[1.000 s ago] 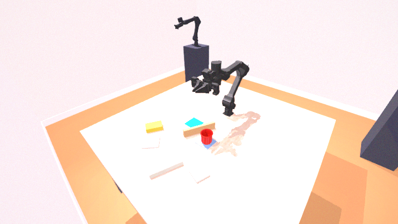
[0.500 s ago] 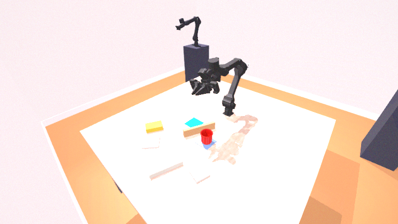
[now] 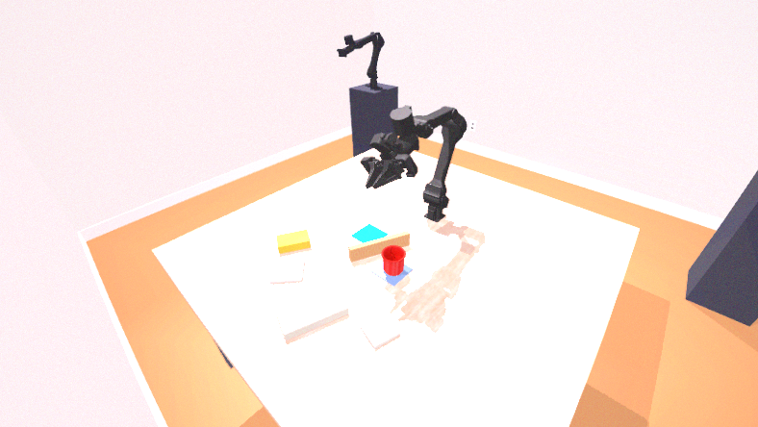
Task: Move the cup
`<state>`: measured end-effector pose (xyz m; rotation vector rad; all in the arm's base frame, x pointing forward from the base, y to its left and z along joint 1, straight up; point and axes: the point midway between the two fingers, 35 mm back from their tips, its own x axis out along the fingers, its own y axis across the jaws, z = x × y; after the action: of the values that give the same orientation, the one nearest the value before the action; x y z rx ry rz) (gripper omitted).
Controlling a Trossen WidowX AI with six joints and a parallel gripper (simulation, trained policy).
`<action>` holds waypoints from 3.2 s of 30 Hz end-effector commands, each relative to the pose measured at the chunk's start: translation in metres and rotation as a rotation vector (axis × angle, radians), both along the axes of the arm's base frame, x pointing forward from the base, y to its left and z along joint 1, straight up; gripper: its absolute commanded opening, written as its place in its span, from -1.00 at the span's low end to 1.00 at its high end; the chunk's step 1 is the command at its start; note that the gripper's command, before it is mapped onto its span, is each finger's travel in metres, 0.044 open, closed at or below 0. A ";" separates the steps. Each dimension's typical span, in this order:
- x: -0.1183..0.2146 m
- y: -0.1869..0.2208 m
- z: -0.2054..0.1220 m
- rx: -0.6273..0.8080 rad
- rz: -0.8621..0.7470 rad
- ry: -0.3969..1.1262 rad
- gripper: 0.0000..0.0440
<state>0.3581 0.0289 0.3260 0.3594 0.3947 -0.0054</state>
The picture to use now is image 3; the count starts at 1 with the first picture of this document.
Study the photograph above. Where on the yellow flat block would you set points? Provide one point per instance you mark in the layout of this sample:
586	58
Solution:
293	241

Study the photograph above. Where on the orange flat bar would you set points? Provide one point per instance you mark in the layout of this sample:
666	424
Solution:
375	247

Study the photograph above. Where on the red cup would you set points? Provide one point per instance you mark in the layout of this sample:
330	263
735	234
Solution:
393	260

